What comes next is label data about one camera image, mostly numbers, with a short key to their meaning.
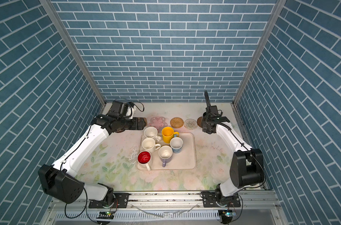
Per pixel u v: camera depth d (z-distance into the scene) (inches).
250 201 29.7
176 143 35.6
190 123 41.7
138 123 27.9
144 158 34.1
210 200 28.8
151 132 38.0
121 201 29.1
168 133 38.5
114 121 21.6
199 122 43.5
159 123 42.6
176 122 42.6
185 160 35.5
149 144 35.7
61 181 15.2
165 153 35.6
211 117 26.8
